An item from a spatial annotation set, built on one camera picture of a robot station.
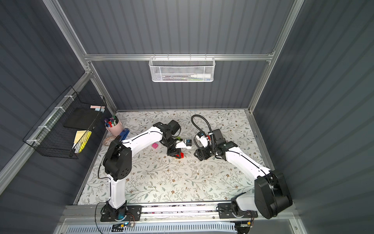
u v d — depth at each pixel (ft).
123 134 3.38
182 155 2.91
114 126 3.16
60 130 2.33
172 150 2.64
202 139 2.53
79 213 2.46
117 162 1.67
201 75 2.94
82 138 2.07
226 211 2.41
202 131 2.47
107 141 3.35
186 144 2.55
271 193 1.37
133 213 2.42
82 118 2.54
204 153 2.45
